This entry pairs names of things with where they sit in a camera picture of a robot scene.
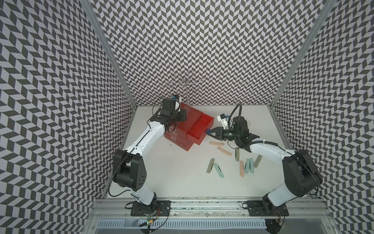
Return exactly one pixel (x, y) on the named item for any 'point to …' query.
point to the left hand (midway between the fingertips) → (185, 113)
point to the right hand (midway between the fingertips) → (208, 134)
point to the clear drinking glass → (248, 122)
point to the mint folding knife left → (220, 172)
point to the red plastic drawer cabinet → (185, 133)
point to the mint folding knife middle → (247, 166)
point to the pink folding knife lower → (242, 168)
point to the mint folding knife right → (252, 165)
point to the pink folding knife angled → (224, 151)
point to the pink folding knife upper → (216, 143)
